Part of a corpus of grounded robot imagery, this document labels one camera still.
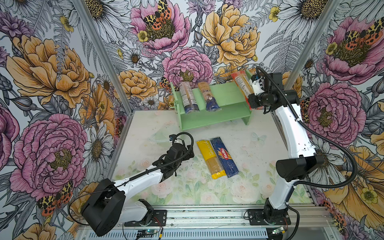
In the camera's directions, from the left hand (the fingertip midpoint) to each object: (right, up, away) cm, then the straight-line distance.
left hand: (185, 152), depth 87 cm
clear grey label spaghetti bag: (+2, +29, -2) cm, 29 cm away
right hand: (+35, +27, -9) cm, 45 cm away
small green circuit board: (-16, -35, -16) cm, 42 cm away
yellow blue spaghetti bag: (+15, +27, -4) cm, 31 cm away
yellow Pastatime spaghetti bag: (+14, -2, +7) cm, 16 cm away
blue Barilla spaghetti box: (+23, -4, +5) cm, 24 cm away
